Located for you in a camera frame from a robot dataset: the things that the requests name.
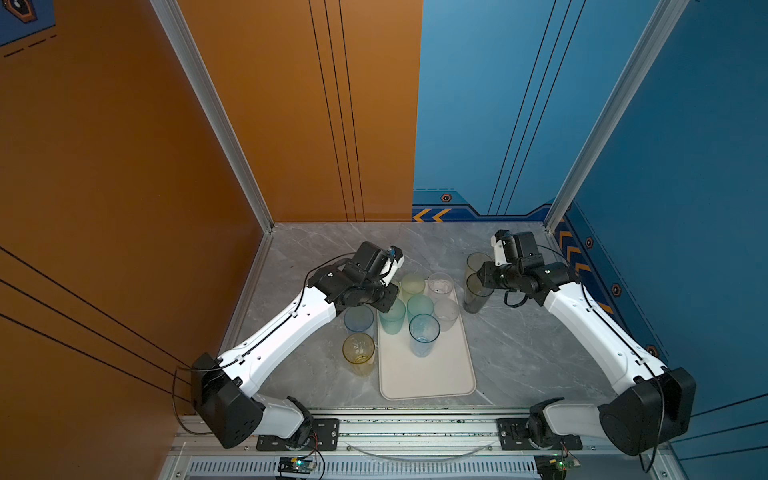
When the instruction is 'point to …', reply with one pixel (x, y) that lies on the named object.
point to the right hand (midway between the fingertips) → (480, 272)
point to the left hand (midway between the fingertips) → (392, 288)
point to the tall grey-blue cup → (424, 332)
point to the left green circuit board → (297, 464)
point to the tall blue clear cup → (361, 319)
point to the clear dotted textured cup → (446, 311)
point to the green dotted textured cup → (412, 285)
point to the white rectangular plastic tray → (402, 375)
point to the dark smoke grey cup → (476, 294)
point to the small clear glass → (439, 286)
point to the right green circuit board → (554, 466)
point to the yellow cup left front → (358, 349)
